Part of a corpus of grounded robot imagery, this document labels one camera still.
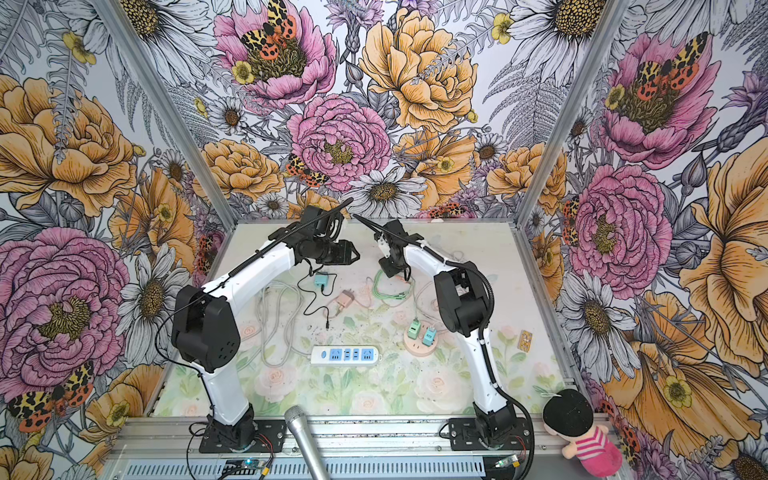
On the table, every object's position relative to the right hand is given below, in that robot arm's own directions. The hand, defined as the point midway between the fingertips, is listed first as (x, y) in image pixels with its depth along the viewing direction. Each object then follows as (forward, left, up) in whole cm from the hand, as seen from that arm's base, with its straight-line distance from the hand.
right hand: (393, 272), depth 104 cm
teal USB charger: (-25, -9, +4) cm, 27 cm away
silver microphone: (-46, +24, +1) cm, 52 cm away
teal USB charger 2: (-1, +25, -1) cm, 25 cm away
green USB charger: (-23, -5, +5) cm, 25 cm away
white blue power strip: (-28, +14, 0) cm, 32 cm away
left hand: (-6, +13, +14) cm, 20 cm away
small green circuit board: (-53, +36, -2) cm, 64 cm away
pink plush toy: (-46, -39, +6) cm, 61 cm away
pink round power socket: (-26, -6, 0) cm, 27 cm away
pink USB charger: (-9, +16, -1) cm, 18 cm away
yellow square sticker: (-25, -38, -2) cm, 46 cm away
